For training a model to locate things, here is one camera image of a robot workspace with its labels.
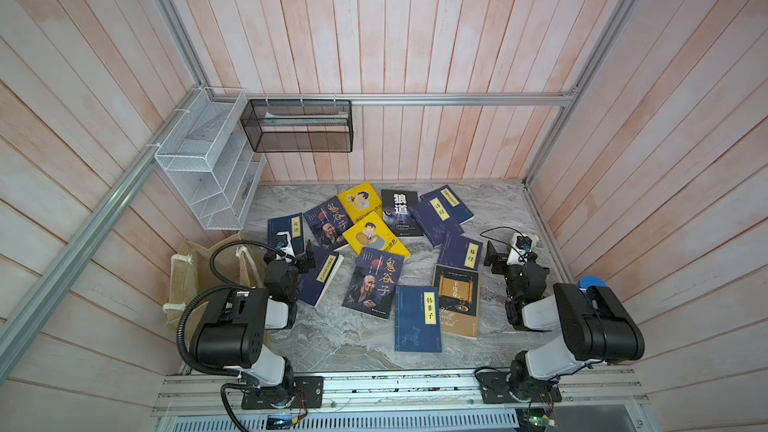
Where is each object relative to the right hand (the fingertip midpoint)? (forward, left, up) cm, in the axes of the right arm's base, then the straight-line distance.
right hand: (505, 240), depth 91 cm
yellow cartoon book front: (+6, +42, -6) cm, 43 cm away
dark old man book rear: (+12, +59, -8) cm, 61 cm away
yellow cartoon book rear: (+23, +47, -8) cm, 53 cm away
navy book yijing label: (+1, +12, -9) cm, 15 cm away
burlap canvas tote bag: (-13, +81, +8) cm, 83 cm away
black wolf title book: (+17, +33, -6) cm, 38 cm away
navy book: (+19, +10, -9) cm, 23 cm away
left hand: (-2, +65, 0) cm, 65 cm away
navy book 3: (-12, +59, -7) cm, 61 cm away
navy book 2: (+12, +71, -8) cm, 73 cm away
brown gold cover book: (-16, +15, -9) cm, 23 cm away
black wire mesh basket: (+38, +68, +16) cm, 79 cm away
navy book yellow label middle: (+15, +19, -8) cm, 25 cm away
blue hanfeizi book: (-22, +28, -8) cm, 36 cm away
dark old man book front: (-11, +41, -7) cm, 43 cm away
